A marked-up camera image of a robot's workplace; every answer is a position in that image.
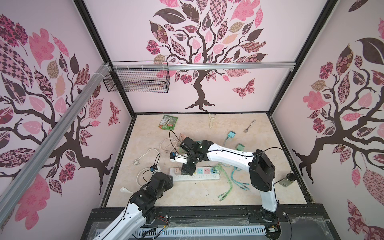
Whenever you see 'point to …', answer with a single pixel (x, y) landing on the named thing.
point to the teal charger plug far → (231, 134)
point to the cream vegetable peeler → (212, 116)
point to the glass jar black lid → (288, 180)
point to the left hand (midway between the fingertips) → (171, 181)
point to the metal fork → (247, 129)
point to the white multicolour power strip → (201, 174)
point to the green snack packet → (168, 122)
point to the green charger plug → (240, 147)
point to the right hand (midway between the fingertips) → (183, 164)
